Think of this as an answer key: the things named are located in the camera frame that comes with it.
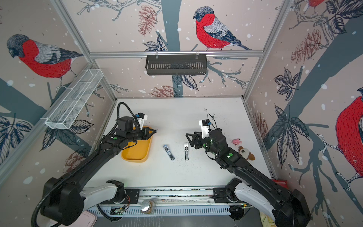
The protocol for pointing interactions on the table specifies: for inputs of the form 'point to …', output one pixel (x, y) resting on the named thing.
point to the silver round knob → (146, 206)
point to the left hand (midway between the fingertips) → (155, 131)
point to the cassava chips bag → (267, 220)
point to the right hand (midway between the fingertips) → (188, 135)
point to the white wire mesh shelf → (74, 99)
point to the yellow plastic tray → (137, 151)
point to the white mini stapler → (186, 152)
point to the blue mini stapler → (171, 156)
